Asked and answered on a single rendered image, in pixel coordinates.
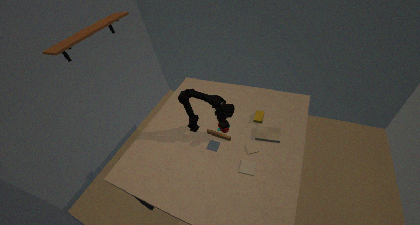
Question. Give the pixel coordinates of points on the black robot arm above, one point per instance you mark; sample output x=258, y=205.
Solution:
x=214, y=100

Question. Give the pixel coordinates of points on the brown flat bar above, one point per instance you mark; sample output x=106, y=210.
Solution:
x=220, y=135

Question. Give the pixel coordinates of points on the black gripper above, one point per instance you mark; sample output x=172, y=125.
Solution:
x=222, y=121

